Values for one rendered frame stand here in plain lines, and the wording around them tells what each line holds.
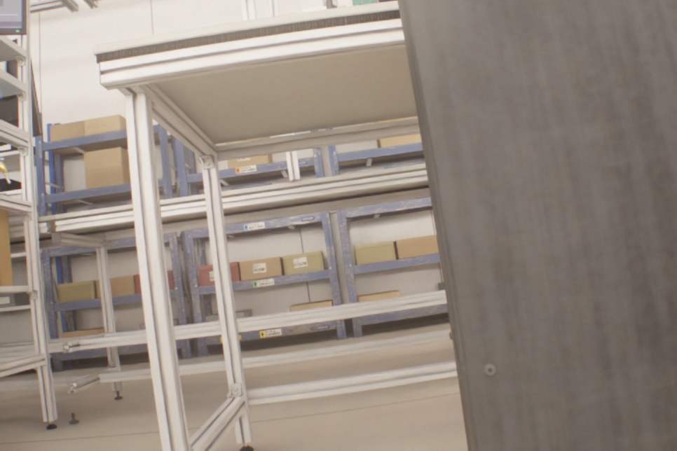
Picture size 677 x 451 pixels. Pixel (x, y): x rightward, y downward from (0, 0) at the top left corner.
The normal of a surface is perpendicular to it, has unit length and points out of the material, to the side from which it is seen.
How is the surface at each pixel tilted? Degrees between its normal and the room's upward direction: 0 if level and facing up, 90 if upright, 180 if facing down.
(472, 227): 90
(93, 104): 90
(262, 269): 90
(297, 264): 90
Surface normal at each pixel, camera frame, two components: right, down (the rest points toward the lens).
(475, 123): -0.11, -0.14
